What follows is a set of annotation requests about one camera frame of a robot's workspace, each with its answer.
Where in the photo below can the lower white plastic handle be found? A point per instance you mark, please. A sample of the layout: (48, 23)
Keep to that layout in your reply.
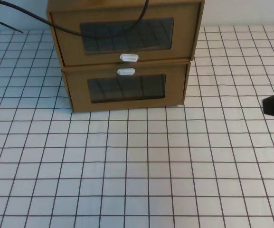
(126, 71)

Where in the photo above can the white plastic handle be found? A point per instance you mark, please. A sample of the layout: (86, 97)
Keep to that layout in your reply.
(129, 57)
(126, 71)

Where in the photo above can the brown cardboard shoebox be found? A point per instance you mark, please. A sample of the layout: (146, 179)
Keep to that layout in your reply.
(95, 32)
(91, 89)

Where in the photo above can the white grid tablecloth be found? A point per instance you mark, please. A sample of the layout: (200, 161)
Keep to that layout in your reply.
(206, 164)

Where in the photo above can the upper white plastic handle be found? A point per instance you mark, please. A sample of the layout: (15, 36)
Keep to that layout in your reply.
(129, 57)

